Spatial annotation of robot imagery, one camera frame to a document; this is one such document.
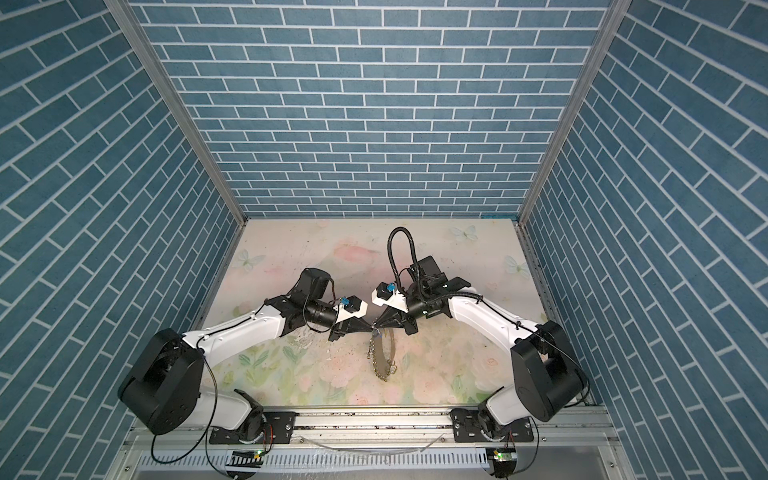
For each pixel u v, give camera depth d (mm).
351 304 657
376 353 764
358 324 742
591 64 790
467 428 735
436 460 770
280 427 738
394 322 723
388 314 730
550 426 755
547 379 432
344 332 707
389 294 669
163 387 422
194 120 918
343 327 705
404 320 680
